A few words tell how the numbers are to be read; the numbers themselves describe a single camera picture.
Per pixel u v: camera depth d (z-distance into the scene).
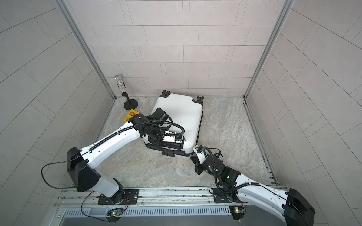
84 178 0.39
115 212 0.64
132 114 1.05
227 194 0.63
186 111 0.83
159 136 0.62
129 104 1.10
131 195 0.71
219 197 0.71
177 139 0.61
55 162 0.40
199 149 0.67
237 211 0.68
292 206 0.42
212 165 0.59
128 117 1.03
